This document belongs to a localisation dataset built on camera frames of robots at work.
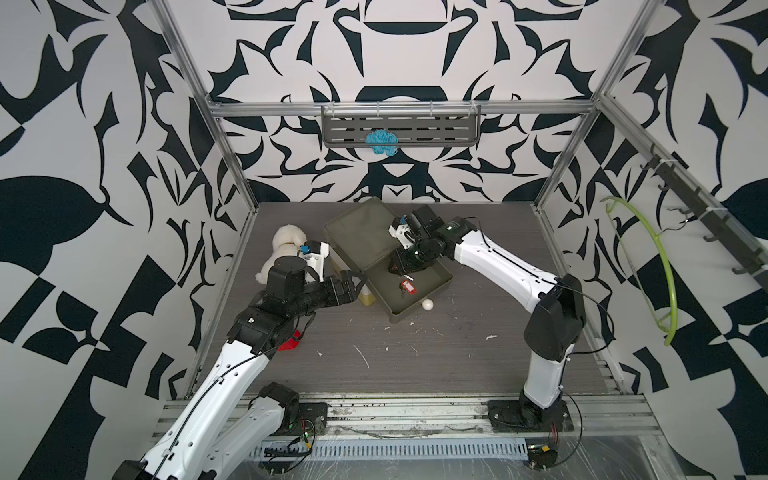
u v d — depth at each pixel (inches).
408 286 32.1
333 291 23.9
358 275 31.3
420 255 27.6
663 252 26.5
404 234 29.8
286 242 37.3
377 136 35.9
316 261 25.4
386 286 32.4
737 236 21.5
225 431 20.6
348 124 38.0
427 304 29.9
